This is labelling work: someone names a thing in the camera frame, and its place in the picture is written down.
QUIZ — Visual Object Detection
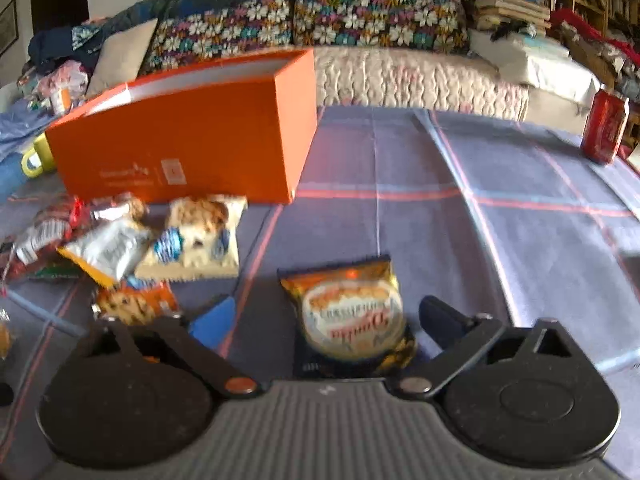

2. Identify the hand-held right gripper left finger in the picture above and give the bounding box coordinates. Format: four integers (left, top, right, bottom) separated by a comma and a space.
82, 296, 263, 401

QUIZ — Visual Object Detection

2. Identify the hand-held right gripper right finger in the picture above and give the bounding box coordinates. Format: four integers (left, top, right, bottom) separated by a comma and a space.
395, 296, 581, 401

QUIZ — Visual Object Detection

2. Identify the cream cookie packet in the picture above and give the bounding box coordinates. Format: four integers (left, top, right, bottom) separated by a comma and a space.
135, 194, 249, 281

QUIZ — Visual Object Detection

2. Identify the orange cookie packet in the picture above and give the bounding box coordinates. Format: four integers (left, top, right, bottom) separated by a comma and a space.
92, 280, 178, 326

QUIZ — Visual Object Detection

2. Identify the golden cookie packet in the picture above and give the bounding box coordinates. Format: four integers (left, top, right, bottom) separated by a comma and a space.
279, 255, 418, 376

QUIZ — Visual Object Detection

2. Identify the white yellow snack packet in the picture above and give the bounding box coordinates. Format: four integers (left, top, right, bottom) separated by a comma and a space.
57, 220, 153, 283

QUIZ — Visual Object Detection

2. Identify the silver snack packet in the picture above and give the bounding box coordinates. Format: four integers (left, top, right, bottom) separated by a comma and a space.
90, 195, 148, 223

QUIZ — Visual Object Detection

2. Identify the orange cardboard box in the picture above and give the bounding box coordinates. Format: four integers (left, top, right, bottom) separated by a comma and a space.
45, 49, 318, 206

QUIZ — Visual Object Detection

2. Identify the pink quilted sofa cover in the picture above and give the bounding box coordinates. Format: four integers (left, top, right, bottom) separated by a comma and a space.
315, 45, 531, 121

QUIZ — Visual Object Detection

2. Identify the yellow-green mug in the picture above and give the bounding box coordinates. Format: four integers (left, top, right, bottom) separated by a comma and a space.
20, 132, 58, 178

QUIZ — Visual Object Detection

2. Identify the red soda can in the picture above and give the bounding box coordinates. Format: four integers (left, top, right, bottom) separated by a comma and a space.
580, 84, 631, 166

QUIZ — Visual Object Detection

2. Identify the beige pillow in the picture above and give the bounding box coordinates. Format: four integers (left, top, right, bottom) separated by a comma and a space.
85, 17, 160, 101

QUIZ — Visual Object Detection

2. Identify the floral cushion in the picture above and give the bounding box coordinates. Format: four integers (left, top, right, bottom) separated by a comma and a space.
292, 0, 471, 56
142, 0, 296, 76

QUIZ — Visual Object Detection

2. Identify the pink plastic bag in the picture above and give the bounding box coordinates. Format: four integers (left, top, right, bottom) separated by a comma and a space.
17, 60, 91, 111

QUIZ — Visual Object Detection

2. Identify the dark blue clothes pile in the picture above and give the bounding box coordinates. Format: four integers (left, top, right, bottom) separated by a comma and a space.
27, 20, 116, 78

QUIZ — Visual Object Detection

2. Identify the stack of books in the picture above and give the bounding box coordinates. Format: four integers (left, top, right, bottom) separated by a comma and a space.
472, 0, 553, 31

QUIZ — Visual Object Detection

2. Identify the red cloth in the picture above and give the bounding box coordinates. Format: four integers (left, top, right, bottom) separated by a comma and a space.
550, 7, 640, 68

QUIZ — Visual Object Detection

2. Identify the small framed picture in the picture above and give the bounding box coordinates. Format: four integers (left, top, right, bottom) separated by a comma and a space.
0, 0, 20, 56

